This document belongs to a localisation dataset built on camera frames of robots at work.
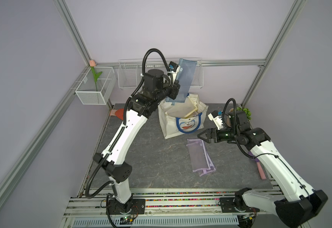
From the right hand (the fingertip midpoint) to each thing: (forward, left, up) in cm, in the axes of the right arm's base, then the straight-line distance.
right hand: (202, 134), depth 72 cm
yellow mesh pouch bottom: (+27, -1, -13) cm, 30 cm away
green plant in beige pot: (+24, -37, -12) cm, 46 cm away
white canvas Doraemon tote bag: (+15, +9, -5) cm, 18 cm away
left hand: (+16, +12, +21) cm, 29 cm away
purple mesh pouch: (-4, -3, -27) cm, 27 cm away
